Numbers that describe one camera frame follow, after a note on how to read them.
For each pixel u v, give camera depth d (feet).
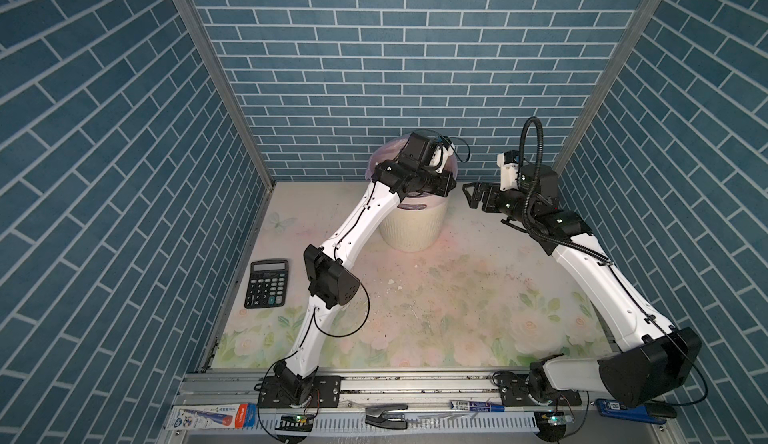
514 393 2.41
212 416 2.27
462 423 2.31
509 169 2.18
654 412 2.27
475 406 2.32
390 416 2.27
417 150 2.05
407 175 1.93
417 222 2.82
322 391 2.42
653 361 1.26
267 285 2.98
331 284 1.83
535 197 1.80
